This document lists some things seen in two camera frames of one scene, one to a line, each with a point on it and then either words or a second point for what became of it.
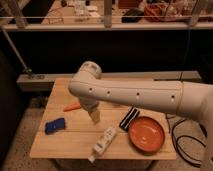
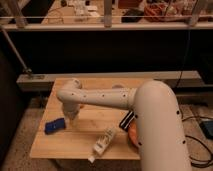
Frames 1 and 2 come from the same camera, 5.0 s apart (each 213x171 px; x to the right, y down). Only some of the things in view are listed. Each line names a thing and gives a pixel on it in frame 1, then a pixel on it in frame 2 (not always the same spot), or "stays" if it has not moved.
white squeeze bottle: x=102 y=144 stays
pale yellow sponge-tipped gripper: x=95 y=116 → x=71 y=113
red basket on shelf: x=168 y=12 stays
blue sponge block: x=57 y=124 stays
